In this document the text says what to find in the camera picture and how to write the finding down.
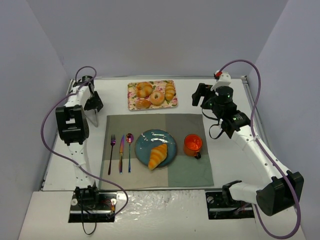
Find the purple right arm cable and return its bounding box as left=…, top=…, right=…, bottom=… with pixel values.
left=219, top=58, right=301, bottom=238

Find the floral rectangular tray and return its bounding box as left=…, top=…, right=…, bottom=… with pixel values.
left=127, top=80, right=178, bottom=111

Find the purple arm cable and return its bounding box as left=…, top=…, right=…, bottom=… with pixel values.
left=40, top=65, right=129, bottom=217
left=219, top=58, right=301, bottom=238

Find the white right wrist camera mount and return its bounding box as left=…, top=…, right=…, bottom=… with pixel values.
left=210, top=70, right=232, bottom=92

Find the orange mug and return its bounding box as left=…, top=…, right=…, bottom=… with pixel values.
left=183, top=134, right=203, bottom=160

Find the iridescent fork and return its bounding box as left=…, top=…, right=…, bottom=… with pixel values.
left=107, top=134, right=116, bottom=175

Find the sugared bagel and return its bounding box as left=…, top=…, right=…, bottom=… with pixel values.
left=149, top=91, right=165, bottom=106

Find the iridescent spoon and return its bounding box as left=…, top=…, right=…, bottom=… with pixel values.
left=126, top=133, right=134, bottom=173

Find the striped bread roll right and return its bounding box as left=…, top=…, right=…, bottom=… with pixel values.
left=165, top=82, right=176, bottom=102

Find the long croissant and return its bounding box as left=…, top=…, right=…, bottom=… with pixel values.
left=148, top=143, right=168, bottom=171

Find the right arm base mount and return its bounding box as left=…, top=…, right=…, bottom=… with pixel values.
left=205, top=188, right=255, bottom=220

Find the patchwork grey green placemat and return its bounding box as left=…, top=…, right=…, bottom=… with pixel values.
left=100, top=113, right=214, bottom=190

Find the iridescent knife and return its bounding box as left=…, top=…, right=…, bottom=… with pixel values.
left=118, top=135, right=125, bottom=174

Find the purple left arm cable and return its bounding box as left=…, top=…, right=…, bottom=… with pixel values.
left=40, top=65, right=129, bottom=217

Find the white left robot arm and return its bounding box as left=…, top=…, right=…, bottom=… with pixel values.
left=55, top=75, right=104, bottom=204

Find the round sesame bun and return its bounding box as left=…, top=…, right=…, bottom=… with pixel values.
left=135, top=99, right=152, bottom=110

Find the blue ceramic plate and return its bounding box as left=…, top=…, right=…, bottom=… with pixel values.
left=134, top=129, right=177, bottom=168

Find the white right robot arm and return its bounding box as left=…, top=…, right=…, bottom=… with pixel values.
left=191, top=83, right=304, bottom=216

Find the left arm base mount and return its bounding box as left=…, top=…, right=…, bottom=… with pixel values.
left=68, top=186, right=117, bottom=223

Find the curved striped croissant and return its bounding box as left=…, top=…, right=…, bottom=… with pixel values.
left=136, top=82, right=153, bottom=98

